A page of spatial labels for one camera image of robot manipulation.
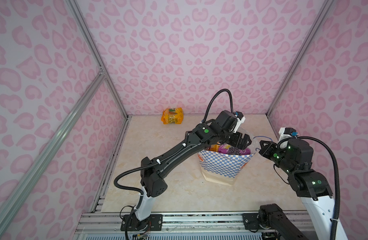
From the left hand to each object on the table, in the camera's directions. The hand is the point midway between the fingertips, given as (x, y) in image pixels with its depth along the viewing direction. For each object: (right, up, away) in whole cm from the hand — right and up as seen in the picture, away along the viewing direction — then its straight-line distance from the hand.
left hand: (245, 137), depth 68 cm
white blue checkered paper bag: (-9, -16, +7) cm, 20 cm away
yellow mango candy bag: (-12, -7, +16) cm, 21 cm away
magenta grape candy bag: (-4, -7, +10) cm, 13 cm away
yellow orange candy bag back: (-38, +14, +45) cm, 61 cm away
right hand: (+5, -1, -3) cm, 6 cm away
